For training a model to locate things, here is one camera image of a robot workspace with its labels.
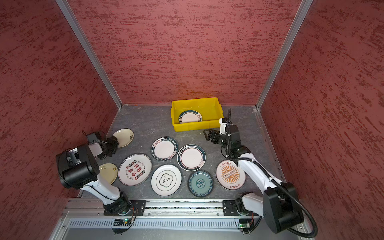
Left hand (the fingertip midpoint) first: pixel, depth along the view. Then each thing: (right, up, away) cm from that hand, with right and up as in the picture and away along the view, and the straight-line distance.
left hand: (120, 145), depth 96 cm
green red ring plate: (+48, -7, -4) cm, 48 cm away
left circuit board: (+14, -33, -25) cm, 44 cm away
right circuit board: (+75, -34, -25) cm, 86 cm away
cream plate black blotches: (+1, +5, +5) cm, 7 cm away
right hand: (+58, +9, -13) cm, 60 cm away
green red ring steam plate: (+46, +20, +17) cm, 53 cm away
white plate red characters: (+14, -13, -9) cm, 21 cm away
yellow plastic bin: (+62, +26, +21) cm, 70 cm away
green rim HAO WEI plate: (+30, -2, -2) cm, 30 cm away
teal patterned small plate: (+53, -19, -14) cm, 58 cm away
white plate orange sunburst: (+70, -16, -11) cm, 73 cm away
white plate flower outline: (+34, -17, -13) cm, 40 cm away
